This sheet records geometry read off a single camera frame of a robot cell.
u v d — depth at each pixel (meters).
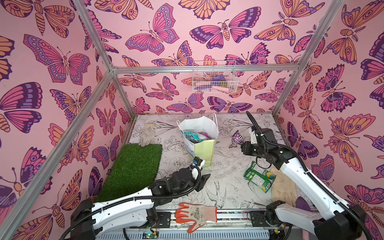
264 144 0.57
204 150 0.78
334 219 0.37
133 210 0.49
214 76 0.95
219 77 0.95
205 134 0.90
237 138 0.76
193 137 0.76
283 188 0.81
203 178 0.64
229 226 0.73
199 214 0.74
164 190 0.56
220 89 0.85
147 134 1.09
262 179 0.83
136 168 0.90
